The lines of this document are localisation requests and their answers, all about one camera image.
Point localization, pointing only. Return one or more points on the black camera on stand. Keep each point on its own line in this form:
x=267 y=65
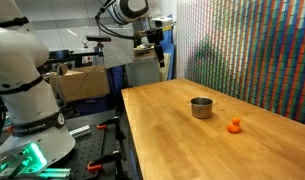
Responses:
x=98 y=39

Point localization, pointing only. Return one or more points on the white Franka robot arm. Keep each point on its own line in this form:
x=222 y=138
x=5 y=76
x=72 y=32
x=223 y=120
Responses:
x=18 y=53

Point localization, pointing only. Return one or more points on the silver metal pot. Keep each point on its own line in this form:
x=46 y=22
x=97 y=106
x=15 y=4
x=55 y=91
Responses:
x=202 y=108

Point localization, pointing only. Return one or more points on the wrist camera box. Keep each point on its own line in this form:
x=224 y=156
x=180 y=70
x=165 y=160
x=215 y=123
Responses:
x=161 y=22

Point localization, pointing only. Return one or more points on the short aluminium extrusion bar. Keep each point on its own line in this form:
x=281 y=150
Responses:
x=80 y=131

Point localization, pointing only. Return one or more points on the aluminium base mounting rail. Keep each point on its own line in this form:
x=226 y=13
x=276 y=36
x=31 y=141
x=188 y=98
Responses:
x=55 y=173

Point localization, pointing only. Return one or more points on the blue board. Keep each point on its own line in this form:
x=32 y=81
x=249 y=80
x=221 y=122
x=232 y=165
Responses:
x=170 y=61

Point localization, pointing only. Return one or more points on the orange duck toy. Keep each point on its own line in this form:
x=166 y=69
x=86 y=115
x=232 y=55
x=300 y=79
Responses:
x=234 y=126

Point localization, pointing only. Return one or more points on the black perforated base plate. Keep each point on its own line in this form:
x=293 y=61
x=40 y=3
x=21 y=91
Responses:
x=88 y=150

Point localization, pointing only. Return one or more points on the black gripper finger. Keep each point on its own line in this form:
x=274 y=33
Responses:
x=157 y=50
x=162 y=60

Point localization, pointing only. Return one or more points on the brown cardboard box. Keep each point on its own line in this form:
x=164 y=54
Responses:
x=82 y=83

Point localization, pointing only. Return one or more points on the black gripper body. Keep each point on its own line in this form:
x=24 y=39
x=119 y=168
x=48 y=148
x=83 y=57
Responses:
x=155 y=35

